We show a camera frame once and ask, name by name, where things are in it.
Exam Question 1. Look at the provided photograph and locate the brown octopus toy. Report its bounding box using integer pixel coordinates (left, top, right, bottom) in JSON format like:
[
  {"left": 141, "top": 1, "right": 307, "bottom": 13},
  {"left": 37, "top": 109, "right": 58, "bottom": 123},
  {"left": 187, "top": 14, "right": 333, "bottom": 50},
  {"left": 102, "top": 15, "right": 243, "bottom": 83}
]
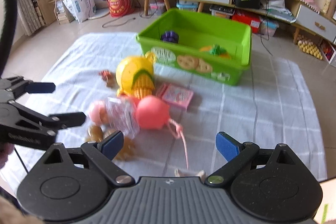
[{"left": 85, "top": 125, "right": 135, "bottom": 161}]

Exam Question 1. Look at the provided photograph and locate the beige starfish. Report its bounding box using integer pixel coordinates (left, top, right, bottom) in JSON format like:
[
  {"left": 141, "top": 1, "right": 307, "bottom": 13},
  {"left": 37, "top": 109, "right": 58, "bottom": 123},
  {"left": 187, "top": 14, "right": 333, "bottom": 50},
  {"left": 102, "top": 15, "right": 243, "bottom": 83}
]
[{"left": 174, "top": 169, "right": 206, "bottom": 180}]

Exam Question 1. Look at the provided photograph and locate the clear plastic jar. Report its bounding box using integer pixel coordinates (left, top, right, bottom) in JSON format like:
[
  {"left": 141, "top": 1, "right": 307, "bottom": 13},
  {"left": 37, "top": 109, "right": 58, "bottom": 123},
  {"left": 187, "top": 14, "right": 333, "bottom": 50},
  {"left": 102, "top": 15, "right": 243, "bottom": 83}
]
[{"left": 104, "top": 96, "right": 139, "bottom": 139}]

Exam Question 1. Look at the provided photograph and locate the orange pumpkin lid toy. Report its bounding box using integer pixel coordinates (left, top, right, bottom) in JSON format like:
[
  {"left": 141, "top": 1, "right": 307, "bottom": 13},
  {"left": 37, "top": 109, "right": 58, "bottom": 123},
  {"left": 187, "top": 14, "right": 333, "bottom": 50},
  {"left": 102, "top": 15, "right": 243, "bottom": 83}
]
[{"left": 199, "top": 44, "right": 231, "bottom": 59}]

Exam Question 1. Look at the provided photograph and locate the purple grape toy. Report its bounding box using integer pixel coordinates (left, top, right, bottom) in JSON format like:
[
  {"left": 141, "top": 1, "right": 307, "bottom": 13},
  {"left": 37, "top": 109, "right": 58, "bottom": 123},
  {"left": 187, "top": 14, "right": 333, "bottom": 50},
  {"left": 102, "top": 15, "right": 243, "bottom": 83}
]
[{"left": 161, "top": 31, "right": 179, "bottom": 44}]

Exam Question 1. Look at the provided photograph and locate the pale pink peach toy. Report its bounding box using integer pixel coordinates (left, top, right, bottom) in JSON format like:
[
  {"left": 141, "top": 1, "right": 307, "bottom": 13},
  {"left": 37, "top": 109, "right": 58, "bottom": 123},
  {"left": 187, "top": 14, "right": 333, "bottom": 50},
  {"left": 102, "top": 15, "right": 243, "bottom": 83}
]
[{"left": 89, "top": 100, "right": 109, "bottom": 126}]

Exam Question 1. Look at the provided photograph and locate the small brown figure toy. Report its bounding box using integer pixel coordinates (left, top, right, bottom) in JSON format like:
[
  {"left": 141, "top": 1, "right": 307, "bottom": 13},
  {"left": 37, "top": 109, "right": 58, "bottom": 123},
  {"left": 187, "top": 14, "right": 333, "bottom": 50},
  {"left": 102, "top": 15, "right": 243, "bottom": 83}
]
[{"left": 98, "top": 70, "right": 116, "bottom": 88}]

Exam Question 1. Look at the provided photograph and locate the pink ball toy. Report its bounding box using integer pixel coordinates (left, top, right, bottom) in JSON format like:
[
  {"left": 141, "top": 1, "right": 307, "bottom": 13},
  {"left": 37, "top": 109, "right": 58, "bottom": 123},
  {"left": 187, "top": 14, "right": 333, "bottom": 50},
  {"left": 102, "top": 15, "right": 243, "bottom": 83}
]
[{"left": 135, "top": 96, "right": 170, "bottom": 130}]

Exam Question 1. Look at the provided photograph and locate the grey checked blanket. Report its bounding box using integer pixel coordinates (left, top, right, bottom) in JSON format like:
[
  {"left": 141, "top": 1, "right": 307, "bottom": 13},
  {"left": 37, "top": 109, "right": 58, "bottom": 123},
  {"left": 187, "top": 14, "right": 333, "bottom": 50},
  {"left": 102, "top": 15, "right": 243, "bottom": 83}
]
[{"left": 21, "top": 32, "right": 327, "bottom": 181}]

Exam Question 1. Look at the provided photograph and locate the yellow round toy pot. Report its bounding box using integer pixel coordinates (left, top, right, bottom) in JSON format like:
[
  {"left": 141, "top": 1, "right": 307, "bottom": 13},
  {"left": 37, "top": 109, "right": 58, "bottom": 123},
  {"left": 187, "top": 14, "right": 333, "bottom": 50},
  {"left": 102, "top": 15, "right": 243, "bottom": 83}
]
[{"left": 116, "top": 52, "right": 156, "bottom": 97}]

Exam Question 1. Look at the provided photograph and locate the yellow corn toy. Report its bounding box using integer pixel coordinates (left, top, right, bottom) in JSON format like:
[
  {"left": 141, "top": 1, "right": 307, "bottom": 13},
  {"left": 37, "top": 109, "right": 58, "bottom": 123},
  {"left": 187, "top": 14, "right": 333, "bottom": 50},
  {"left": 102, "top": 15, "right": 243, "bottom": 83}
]
[{"left": 131, "top": 70, "right": 155, "bottom": 99}]

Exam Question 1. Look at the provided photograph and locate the pink picture box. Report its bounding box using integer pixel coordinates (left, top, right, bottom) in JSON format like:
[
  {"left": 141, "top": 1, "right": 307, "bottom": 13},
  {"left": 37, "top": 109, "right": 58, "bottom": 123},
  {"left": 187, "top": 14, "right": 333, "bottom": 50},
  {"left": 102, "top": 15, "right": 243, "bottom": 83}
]
[{"left": 155, "top": 83, "right": 194, "bottom": 111}]

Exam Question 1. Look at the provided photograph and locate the white paper bag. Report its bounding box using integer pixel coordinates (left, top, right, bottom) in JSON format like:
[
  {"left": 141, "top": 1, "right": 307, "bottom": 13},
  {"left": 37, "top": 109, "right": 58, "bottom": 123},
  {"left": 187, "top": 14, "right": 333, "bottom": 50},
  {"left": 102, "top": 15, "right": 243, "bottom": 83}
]
[{"left": 63, "top": 0, "right": 96, "bottom": 23}]

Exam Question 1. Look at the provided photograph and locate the green plastic bin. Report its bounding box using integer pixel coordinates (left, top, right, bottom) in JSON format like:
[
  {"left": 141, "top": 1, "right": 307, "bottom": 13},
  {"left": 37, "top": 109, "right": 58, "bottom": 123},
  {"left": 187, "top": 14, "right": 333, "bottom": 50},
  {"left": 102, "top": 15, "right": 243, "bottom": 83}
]
[{"left": 136, "top": 9, "right": 252, "bottom": 85}]

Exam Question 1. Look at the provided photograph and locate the yellow egg tray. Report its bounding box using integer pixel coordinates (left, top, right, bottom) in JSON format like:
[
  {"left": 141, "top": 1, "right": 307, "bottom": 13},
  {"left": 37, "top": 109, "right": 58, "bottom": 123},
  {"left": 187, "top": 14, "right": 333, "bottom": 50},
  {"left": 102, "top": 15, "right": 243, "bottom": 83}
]
[{"left": 297, "top": 40, "right": 323, "bottom": 60}]

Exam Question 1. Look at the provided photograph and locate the red box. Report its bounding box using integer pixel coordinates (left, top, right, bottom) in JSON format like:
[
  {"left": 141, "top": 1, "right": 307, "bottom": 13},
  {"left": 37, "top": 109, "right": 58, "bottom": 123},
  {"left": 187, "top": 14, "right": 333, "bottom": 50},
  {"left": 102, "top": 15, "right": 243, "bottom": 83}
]
[{"left": 231, "top": 10, "right": 261, "bottom": 34}]

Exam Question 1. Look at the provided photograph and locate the pink rope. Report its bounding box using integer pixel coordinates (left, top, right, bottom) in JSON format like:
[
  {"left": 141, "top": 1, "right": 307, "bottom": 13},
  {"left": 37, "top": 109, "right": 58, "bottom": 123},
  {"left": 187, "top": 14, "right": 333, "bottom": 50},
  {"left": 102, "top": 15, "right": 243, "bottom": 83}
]
[{"left": 166, "top": 117, "right": 190, "bottom": 171}]

